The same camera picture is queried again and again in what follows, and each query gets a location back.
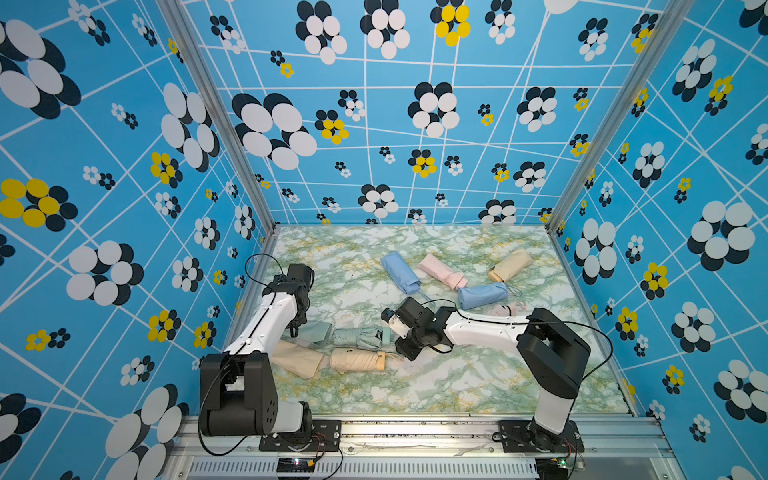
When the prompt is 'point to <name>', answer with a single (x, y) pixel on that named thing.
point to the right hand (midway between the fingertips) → (403, 344)
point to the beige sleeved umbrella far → (510, 266)
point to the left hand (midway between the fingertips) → (283, 319)
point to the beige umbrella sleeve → (295, 359)
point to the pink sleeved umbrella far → (435, 268)
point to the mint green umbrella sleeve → (316, 332)
